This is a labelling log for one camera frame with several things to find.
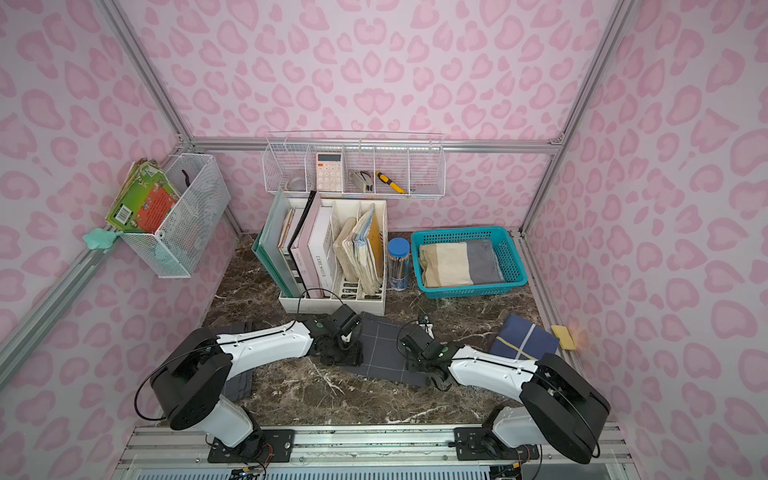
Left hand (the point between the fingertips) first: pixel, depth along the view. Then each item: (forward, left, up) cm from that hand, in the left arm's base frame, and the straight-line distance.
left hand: (357, 354), depth 87 cm
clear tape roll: (+46, +21, +26) cm, 56 cm away
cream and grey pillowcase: (+31, -38, +4) cm, 50 cm away
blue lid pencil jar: (+23, -12, +12) cm, 29 cm away
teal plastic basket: (+30, -50, +6) cm, 58 cm away
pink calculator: (+48, +10, +29) cm, 57 cm away
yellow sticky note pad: (+7, -65, -5) cm, 65 cm away
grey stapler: (+48, 0, +26) cm, 54 cm away
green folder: (+17, +21, +29) cm, 40 cm away
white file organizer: (+21, -1, +18) cm, 28 cm away
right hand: (+1, -17, -1) cm, 17 cm away
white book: (+20, +9, +23) cm, 32 cm away
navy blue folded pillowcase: (+5, -49, -1) cm, 49 cm away
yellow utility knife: (+48, -8, +26) cm, 55 cm away
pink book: (+21, +13, +24) cm, 34 cm away
